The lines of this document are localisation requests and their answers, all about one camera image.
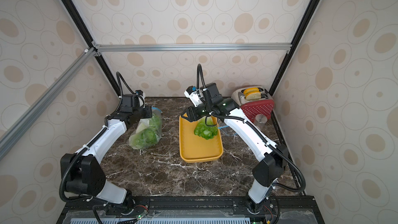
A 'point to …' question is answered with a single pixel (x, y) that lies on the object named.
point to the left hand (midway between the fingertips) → (153, 106)
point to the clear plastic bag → (228, 130)
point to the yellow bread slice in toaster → (250, 89)
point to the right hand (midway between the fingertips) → (191, 110)
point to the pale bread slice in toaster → (252, 95)
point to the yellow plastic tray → (194, 149)
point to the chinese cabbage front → (144, 131)
